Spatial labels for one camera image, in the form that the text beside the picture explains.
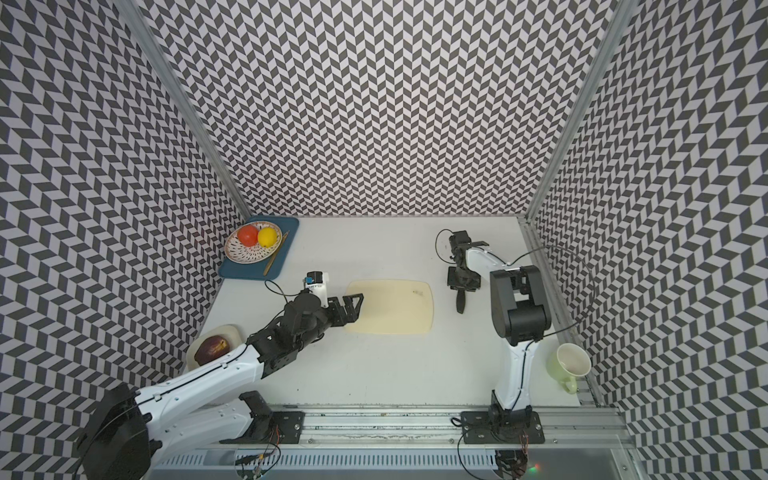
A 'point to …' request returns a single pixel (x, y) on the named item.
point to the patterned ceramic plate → (238, 253)
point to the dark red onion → (210, 349)
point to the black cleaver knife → (460, 301)
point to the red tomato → (248, 235)
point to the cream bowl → (228, 331)
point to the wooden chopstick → (275, 253)
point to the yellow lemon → (267, 237)
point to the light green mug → (568, 362)
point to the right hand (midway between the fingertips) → (461, 290)
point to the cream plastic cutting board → (393, 307)
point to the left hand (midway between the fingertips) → (351, 300)
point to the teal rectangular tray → (256, 271)
